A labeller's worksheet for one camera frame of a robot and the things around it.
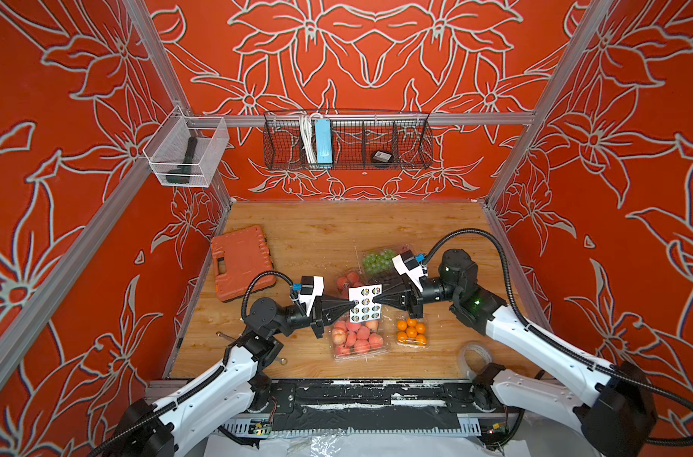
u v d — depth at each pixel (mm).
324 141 896
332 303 616
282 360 795
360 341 796
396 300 611
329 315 614
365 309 642
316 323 578
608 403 376
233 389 525
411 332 817
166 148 799
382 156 954
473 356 791
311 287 557
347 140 976
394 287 610
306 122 876
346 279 927
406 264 564
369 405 727
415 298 582
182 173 791
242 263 968
